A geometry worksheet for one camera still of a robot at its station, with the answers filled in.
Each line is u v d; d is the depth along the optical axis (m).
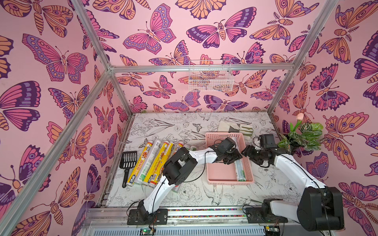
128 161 0.94
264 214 0.67
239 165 0.85
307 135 0.73
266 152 0.63
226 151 0.80
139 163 0.90
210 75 0.95
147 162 0.90
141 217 0.64
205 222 0.73
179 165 0.60
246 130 1.09
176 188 0.80
